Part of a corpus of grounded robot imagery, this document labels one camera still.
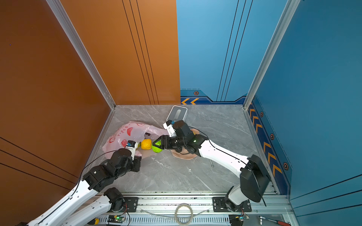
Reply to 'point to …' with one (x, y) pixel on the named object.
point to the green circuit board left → (116, 219)
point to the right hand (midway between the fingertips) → (158, 144)
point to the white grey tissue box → (177, 113)
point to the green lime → (156, 149)
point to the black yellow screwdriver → (94, 221)
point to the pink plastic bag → (136, 131)
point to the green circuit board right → (237, 220)
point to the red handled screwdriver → (275, 221)
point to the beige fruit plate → (185, 154)
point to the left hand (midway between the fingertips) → (143, 156)
